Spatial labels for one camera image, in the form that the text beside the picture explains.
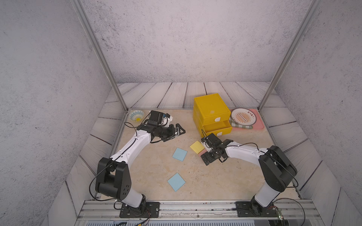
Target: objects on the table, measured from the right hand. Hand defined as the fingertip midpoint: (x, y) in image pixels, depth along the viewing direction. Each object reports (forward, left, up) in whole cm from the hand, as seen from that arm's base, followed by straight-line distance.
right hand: (210, 155), depth 91 cm
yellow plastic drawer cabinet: (+18, -1, +19) cm, 26 cm away
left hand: (+5, +17, +17) cm, 25 cm away
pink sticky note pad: (+3, +5, -1) cm, 6 cm away
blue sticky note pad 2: (-16, +21, -2) cm, 26 cm away
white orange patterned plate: (+35, -30, -2) cm, 47 cm away
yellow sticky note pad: (+7, +8, -1) cm, 10 cm away
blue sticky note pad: (+2, +20, -2) cm, 20 cm away
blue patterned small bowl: (+34, +55, +2) cm, 65 cm away
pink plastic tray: (+28, -41, -3) cm, 50 cm away
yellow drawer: (+13, -6, +11) cm, 18 cm away
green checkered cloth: (+26, -22, -1) cm, 34 cm away
